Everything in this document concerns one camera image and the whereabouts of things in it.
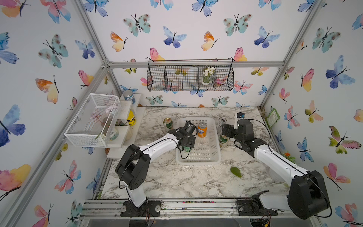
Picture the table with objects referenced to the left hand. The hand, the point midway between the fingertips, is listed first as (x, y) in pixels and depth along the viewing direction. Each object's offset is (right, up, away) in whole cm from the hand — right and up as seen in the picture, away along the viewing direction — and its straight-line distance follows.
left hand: (189, 139), depth 90 cm
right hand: (+23, +10, -5) cm, 26 cm away
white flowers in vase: (+11, +39, +5) cm, 41 cm away
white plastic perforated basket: (+11, -9, +5) cm, 15 cm away
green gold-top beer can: (-14, +10, +7) cm, 19 cm away
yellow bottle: (-42, +13, +11) cm, 45 cm away
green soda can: (-2, -6, +1) cm, 6 cm away
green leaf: (+28, -19, -3) cm, 34 cm away
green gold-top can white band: (+21, -1, 0) cm, 22 cm away
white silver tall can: (+21, +12, +4) cm, 24 cm away
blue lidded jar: (-41, +28, +6) cm, 50 cm away
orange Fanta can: (+8, +6, +3) cm, 11 cm away
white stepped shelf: (-39, +4, -5) cm, 39 cm away
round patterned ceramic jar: (-43, +4, -11) cm, 45 cm away
